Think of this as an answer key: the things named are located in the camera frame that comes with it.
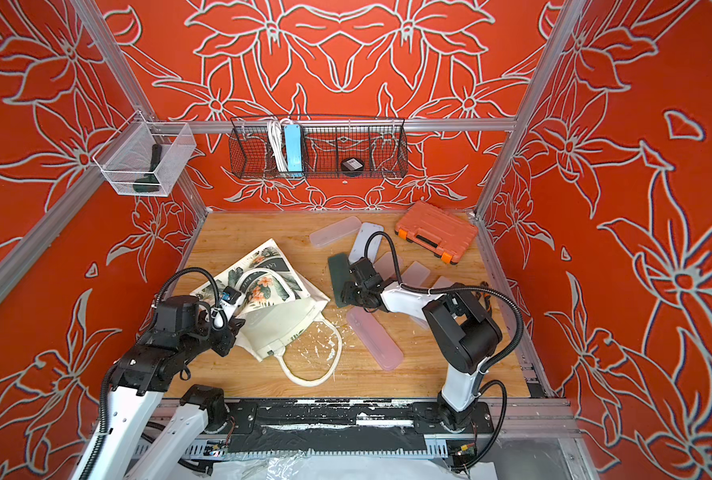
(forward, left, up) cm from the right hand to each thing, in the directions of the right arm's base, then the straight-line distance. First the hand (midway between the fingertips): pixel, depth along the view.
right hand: (346, 291), depth 93 cm
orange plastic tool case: (+24, -32, +2) cm, 40 cm away
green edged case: (+6, +3, +1) cm, 6 cm away
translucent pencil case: (+27, +4, -1) cm, 28 cm away
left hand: (-16, +26, +13) cm, 33 cm away
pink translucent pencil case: (-14, -10, -3) cm, 17 cm away
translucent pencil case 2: (+5, -32, -2) cm, 32 cm away
